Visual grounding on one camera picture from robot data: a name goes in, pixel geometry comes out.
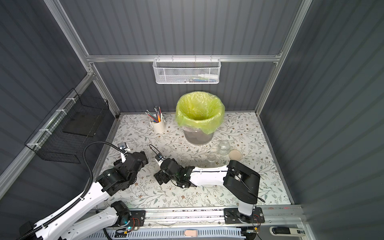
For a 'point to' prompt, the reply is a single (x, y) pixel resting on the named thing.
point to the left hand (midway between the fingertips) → (135, 156)
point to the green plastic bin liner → (200, 110)
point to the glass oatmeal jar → (211, 157)
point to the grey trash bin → (197, 137)
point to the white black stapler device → (285, 231)
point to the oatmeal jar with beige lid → (224, 147)
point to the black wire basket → (62, 136)
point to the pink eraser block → (192, 233)
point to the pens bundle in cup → (159, 116)
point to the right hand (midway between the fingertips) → (161, 168)
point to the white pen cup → (159, 127)
